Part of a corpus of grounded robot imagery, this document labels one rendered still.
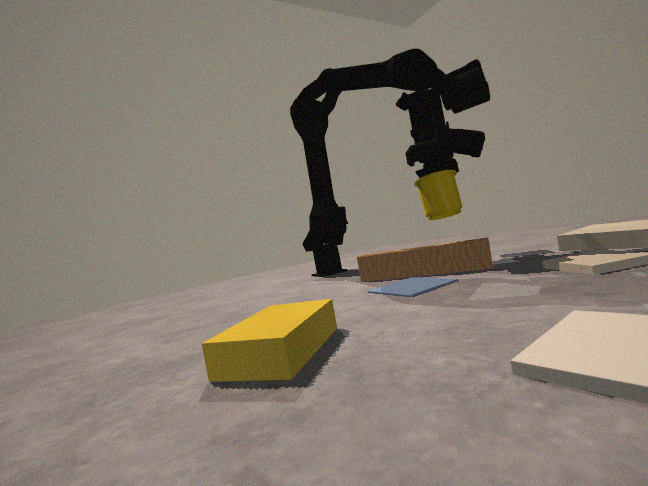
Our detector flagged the brown wooden bar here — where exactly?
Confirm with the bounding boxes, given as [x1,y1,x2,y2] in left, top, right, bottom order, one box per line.
[357,238,493,282]

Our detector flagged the olive-yellow cup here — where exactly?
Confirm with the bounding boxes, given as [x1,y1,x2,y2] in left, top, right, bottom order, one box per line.
[414,170,462,220]

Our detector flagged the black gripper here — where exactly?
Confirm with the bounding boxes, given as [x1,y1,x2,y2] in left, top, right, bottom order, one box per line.
[405,117,459,178]

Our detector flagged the beige flat slab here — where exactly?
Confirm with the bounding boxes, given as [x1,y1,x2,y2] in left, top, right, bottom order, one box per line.
[510,310,648,404]

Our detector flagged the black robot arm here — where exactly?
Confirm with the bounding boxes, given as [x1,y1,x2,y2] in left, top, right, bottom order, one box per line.
[290,49,490,277]

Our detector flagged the yellow rectangular block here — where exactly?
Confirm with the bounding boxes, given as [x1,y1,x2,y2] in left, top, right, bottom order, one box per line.
[202,299,337,382]

